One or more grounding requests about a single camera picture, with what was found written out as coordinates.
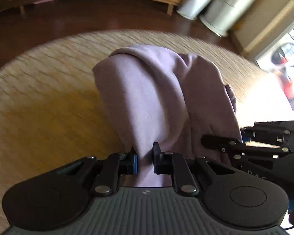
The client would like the lilac t-shirt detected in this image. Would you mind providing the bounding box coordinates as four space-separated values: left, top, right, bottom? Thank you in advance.
93 45 241 187

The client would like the white plant pot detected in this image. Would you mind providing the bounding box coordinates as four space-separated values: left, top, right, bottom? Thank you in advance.
176 0 212 20

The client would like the washing machine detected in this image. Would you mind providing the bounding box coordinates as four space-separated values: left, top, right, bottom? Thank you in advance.
255 24 294 72

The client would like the white standing air conditioner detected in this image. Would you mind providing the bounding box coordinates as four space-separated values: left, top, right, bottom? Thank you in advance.
199 0 255 37

